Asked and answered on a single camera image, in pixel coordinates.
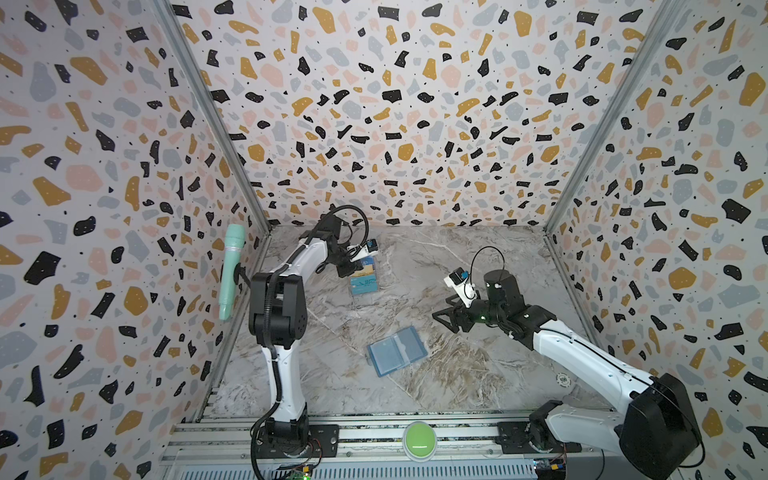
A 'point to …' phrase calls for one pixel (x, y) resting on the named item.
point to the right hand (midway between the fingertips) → (441, 303)
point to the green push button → (419, 441)
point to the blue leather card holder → (396, 351)
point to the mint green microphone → (234, 241)
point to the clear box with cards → (365, 281)
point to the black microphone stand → (241, 271)
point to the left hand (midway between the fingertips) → (361, 257)
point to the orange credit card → (367, 270)
